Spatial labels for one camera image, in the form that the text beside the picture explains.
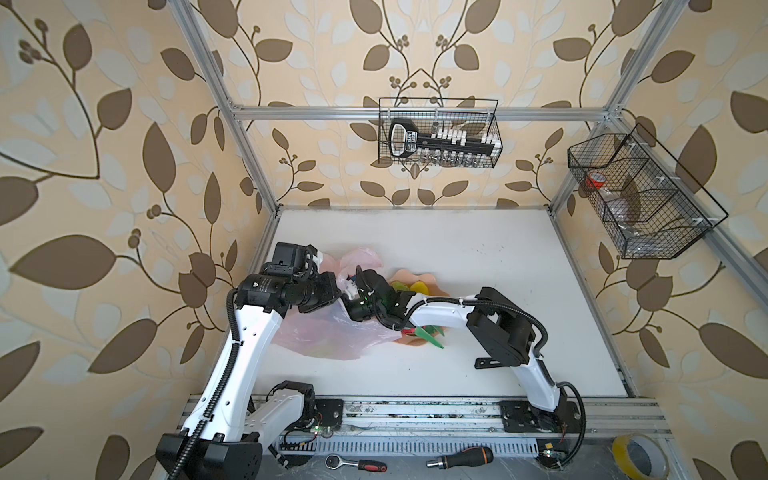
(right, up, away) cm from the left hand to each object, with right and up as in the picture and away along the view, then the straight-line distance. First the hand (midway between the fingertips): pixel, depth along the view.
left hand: (344, 290), depth 72 cm
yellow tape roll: (+71, -39, -3) cm, 81 cm away
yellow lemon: (+20, -3, +20) cm, 29 cm away
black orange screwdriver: (+31, -38, -3) cm, 49 cm away
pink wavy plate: (+16, 0, +26) cm, 30 cm away
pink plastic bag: (-3, -10, +1) cm, 11 cm away
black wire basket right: (+76, +21, +2) cm, 79 cm away
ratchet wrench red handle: (-1, -39, -4) cm, 39 cm away
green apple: (+14, -2, +18) cm, 23 cm away
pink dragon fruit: (+22, -13, +8) cm, 26 cm away
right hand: (-8, -10, +5) cm, 13 cm away
